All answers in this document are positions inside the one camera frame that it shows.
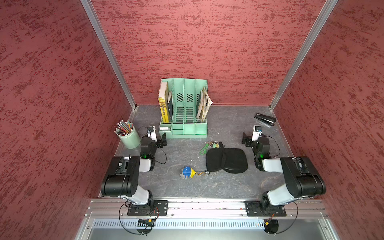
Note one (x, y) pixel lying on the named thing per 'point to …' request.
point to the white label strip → (164, 128)
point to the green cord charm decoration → (214, 144)
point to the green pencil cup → (130, 138)
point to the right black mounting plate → (264, 208)
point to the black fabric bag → (232, 160)
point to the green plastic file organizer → (185, 94)
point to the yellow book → (163, 99)
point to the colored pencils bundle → (122, 128)
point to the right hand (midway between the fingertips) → (250, 134)
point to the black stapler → (266, 119)
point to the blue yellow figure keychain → (188, 172)
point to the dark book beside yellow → (170, 108)
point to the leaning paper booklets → (205, 102)
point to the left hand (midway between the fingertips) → (158, 135)
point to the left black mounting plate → (155, 208)
